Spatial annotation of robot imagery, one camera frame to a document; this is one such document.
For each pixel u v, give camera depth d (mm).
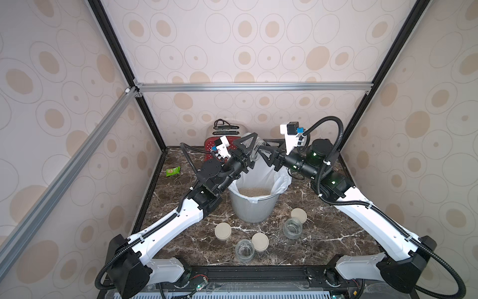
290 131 513
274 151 531
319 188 481
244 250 807
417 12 686
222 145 603
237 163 561
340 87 894
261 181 913
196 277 730
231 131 1062
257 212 857
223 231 857
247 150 535
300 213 899
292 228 875
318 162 457
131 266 372
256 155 529
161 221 452
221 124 1093
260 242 817
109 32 729
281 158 527
